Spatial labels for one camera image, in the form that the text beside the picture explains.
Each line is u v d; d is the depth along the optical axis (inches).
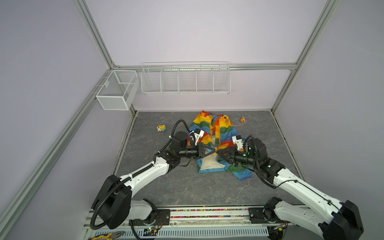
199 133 28.3
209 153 28.3
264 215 26.3
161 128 41.6
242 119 44.4
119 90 38.0
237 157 25.7
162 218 29.0
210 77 40.6
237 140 28.3
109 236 26.8
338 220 15.5
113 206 16.0
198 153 25.8
